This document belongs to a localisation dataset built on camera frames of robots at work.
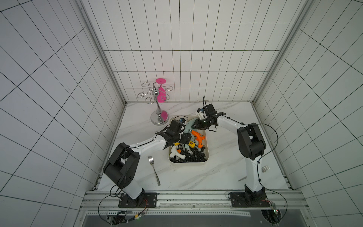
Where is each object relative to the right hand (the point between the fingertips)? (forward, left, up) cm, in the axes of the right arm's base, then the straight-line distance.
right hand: (189, 127), depth 97 cm
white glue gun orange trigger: (-19, +8, 0) cm, 21 cm away
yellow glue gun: (-14, -2, +3) cm, 15 cm away
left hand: (-10, +3, +2) cm, 11 cm away
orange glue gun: (-7, -7, 0) cm, 10 cm away
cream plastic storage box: (-19, -5, +2) cm, 20 cm away
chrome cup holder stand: (+12, +23, -4) cm, 26 cm away
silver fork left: (-24, +22, -5) cm, 33 cm away
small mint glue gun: (+1, 0, 0) cm, 1 cm away
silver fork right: (-24, -46, -6) cm, 53 cm away
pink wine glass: (+6, +17, +23) cm, 30 cm away
